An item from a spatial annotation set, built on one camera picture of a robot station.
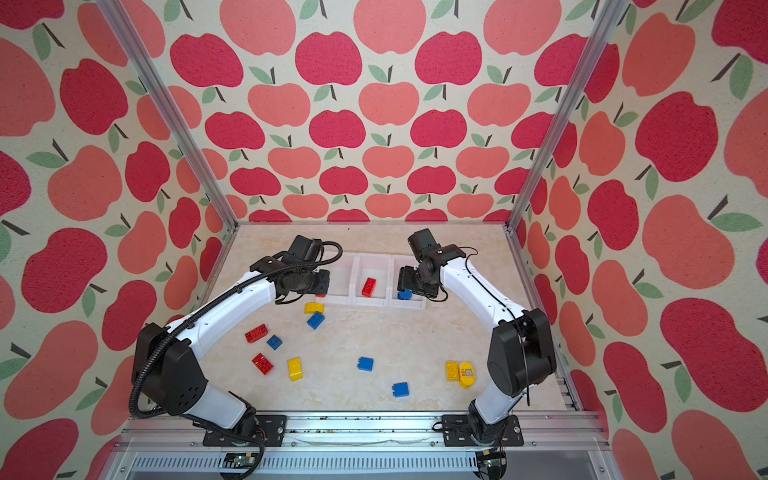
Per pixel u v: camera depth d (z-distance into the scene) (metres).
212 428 0.59
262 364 0.84
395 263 1.01
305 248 0.66
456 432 0.73
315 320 0.93
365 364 0.86
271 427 0.75
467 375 0.81
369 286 1.01
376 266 1.06
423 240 0.69
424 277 0.64
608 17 0.70
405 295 0.98
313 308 0.96
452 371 0.83
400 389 0.81
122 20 0.71
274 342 0.88
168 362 0.43
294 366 0.84
